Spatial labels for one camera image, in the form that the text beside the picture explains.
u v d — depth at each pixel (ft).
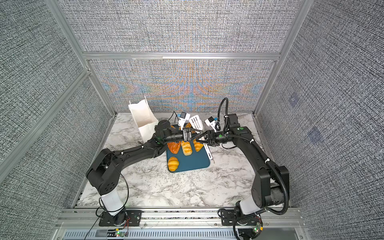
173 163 2.93
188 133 2.29
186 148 3.11
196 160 3.03
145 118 3.38
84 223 2.37
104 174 1.55
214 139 2.26
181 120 2.36
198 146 3.19
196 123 2.45
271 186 1.42
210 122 2.44
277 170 1.42
